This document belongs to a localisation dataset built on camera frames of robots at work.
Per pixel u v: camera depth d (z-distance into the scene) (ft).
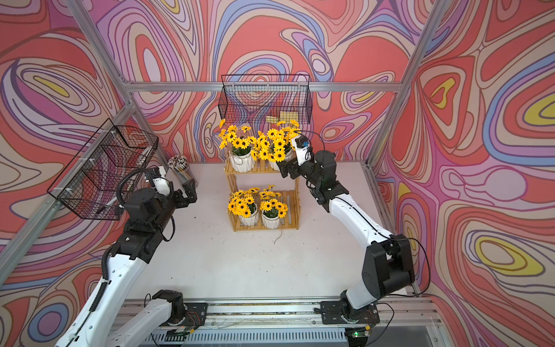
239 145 2.35
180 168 3.13
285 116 2.98
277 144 2.21
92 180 2.34
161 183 1.96
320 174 2.01
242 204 2.63
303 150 2.14
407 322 2.40
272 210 2.63
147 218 1.67
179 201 2.07
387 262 1.43
